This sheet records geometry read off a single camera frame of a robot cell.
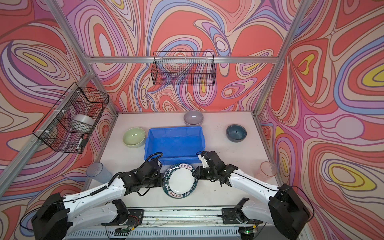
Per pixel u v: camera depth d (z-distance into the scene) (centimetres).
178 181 82
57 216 40
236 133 105
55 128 68
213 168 63
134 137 102
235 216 66
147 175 64
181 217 75
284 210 41
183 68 94
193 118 113
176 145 99
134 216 73
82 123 70
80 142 72
